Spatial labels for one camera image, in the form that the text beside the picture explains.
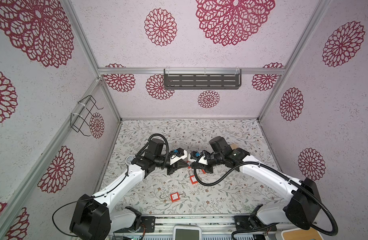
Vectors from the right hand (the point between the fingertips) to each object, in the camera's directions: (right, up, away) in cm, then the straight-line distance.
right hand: (192, 161), depth 75 cm
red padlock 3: (-9, -20, +6) cm, 23 cm away
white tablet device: (-3, -31, -7) cm, 32 cm away
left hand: (-3, -2, 0) cm, 4 cm away
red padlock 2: (+5, -3, -8) cm, 10 cm away
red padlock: (+1, -13, +13) cm, 18 cm away
